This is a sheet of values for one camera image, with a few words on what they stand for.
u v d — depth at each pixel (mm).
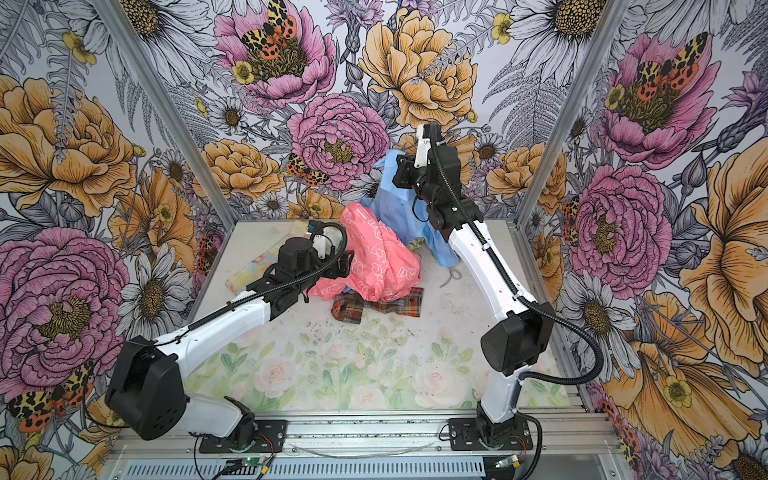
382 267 865
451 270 1060
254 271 1029
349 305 967
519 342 469
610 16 717
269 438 732
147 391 416
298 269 639
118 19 717
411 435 761
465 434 739
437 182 563
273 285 625
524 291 491
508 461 714
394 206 874
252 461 711
